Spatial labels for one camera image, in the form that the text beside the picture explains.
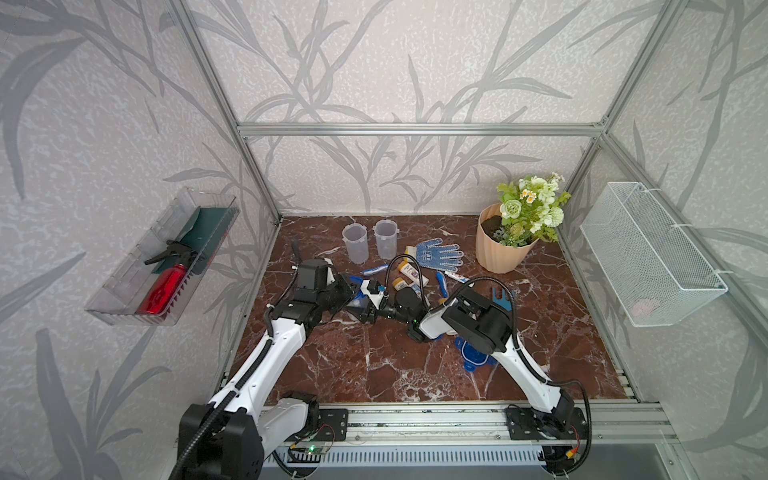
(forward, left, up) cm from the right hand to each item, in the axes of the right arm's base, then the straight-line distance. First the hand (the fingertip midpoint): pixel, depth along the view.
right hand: (350, 294), depth 89 cm
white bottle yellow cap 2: (+7, -15, -6) cm, 18 cm away
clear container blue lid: (+19, -1, +5) cm, 19 cm away
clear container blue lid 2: (+23, -10, +3) cm, 25 cm away
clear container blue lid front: (-4, -4, +6) cm, 8 cm away
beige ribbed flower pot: (+12, -45, +3) cm, 47 cm away
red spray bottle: (-12, +32, +28) cm, 44 cm away
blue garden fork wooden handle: (+1, -48, -8) cm, 49 cm away
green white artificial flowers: (+17, -53, +20) cm, 60 cm away
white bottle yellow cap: (+9, -19, -2) cm, 21 cm away
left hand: (-2, -5, +8) cm, 10 cm away
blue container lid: (-16, -35, -7) cm, 40 cm away
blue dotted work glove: (+21, -26, -8) cm, 34 cm away
